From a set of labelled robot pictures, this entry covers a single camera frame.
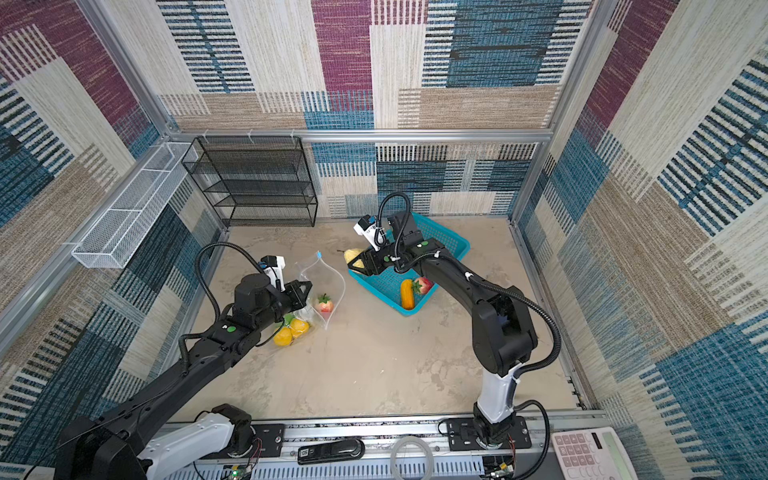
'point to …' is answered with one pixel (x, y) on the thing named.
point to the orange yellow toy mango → (407, 294)
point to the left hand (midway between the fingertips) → (313, 279)
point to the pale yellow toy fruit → (352, 253)
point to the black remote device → (342, 450)
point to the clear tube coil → (403, 441)
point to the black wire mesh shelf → (254, 181)
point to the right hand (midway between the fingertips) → (358, 263)
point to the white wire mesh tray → (115, 236)
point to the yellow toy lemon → (299, 327)
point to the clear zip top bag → (328, 292)
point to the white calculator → (592, 454)
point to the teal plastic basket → (386, 287)
